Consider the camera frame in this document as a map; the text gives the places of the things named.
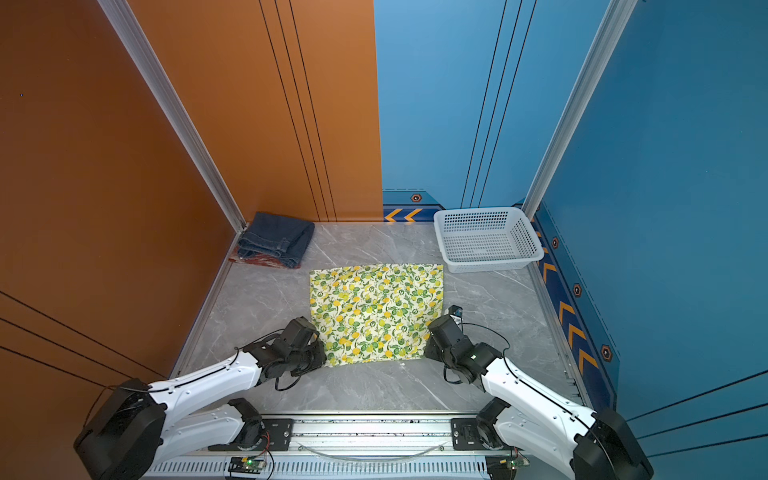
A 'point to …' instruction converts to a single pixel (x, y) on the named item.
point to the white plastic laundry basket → (482, 239)
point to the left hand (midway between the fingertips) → (331, 355)
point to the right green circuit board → (504, 467)
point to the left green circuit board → (245, 465)
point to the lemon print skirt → (375, 313)
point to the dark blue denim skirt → (287, 239)
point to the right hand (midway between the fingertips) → (427, 343)
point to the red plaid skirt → (258, 258)
